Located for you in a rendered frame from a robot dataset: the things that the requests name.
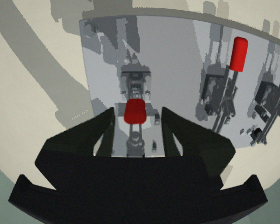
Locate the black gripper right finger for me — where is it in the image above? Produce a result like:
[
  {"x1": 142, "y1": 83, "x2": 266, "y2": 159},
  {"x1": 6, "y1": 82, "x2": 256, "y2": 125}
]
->
[{"x1": 161, "y1": 107, "x2": 236, "y2": 177}]

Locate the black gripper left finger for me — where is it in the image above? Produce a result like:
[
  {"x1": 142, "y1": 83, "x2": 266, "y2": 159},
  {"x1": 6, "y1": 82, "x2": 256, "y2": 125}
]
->
[{"x1": 40, "y1": 107, "x2": 115, "y2": 157}]

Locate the grey fixture plate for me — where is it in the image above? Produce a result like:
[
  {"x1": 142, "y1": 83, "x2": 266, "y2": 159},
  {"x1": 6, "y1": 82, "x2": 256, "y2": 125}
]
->
[{"x1": 79, "y1": 15, "x2": 280, "y2": 156}]

